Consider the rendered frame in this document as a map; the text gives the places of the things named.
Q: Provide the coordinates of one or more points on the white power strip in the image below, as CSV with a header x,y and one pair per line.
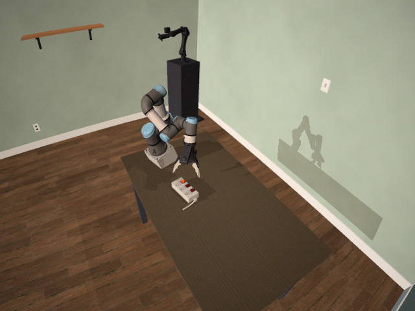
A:
x,y
185,190

